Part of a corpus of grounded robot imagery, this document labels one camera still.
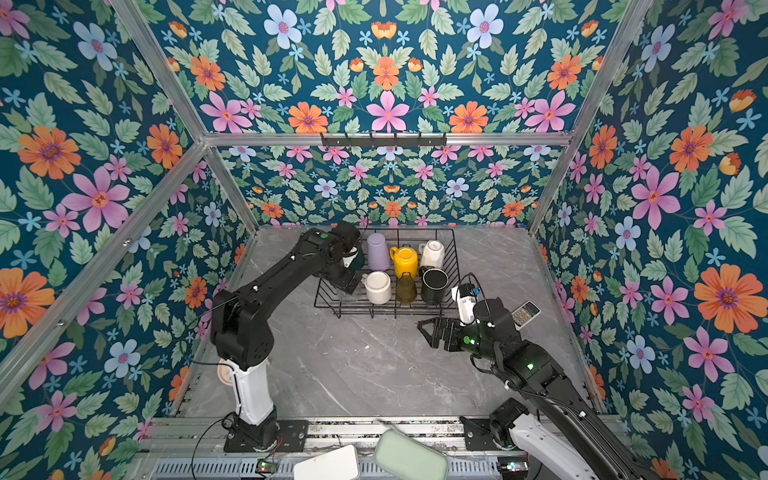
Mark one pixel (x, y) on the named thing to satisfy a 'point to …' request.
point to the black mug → (433, 281)
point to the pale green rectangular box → (407, 459)
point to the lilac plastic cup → (378, 258)
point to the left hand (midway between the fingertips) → (344, 275)
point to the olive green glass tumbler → (406, 288)
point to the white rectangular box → (337, 464)
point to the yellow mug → (406, 261)
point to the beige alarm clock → (225, 372)
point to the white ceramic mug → (432, 254)
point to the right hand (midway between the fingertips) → (430, 325)
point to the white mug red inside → (378, 287)
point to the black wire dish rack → (332, 297)
